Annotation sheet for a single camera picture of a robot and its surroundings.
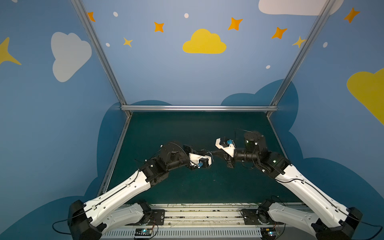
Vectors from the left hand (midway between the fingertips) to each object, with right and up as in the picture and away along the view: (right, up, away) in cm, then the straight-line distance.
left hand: (206, 148), depth 66 cm
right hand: (+4, -1, +1) cm, 4 cm away
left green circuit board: (-30, -41, +5) cm, 51 cm away
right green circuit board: (+31, -42, +5) cm, 52 cm away
